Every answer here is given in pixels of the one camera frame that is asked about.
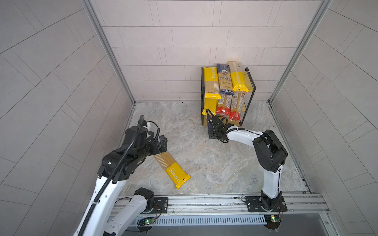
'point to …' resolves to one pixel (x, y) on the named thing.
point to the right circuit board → (273, 221)
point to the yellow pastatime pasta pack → (175, 173)
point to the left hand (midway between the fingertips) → (162, 139)
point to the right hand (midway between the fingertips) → (212, 132)
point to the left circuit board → (146, 221)
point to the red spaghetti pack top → (224, 104)
